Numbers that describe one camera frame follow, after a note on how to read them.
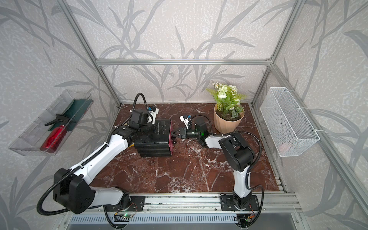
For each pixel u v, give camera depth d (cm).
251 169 53
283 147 72
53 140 58
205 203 75
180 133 80
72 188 39
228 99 84
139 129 61
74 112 70
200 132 76
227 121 87
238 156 52
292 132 61
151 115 65
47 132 65
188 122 83
